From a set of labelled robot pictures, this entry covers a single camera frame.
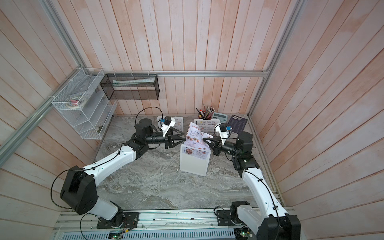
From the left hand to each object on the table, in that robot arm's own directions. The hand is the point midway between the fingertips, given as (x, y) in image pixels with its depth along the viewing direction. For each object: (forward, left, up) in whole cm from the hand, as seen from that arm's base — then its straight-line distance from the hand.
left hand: (184, 138), depth 72 cm
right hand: (0, -10, 0) cm, 10 cm away
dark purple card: (+34, -41, -27) cm, 60 cm away
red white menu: (0, -5, -5) cm, 7 cm away
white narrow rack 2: (+18, -14, -11) cm, 26 cm away
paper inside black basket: (+37, +40, +7) cm, 55 cm away
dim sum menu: (+18, -14, -11) cm, 26 cm away
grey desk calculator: (+38, -29, -24) cm, 54 cm away
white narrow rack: (-5, -5, -14) cm, 15 cm away
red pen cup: (+30, -15, -13) cm, 36 cm away
